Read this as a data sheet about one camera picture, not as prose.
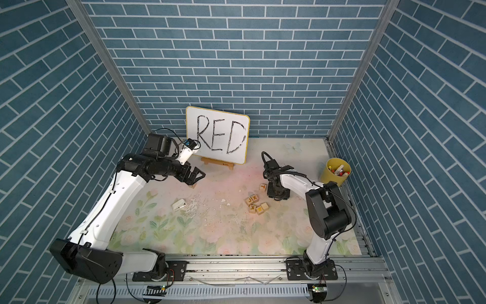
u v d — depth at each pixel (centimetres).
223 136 98
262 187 96
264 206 89
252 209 89
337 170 94
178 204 89
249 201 91
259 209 89
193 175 65
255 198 91
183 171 64
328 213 48
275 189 80
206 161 104
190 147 64
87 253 37
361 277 74
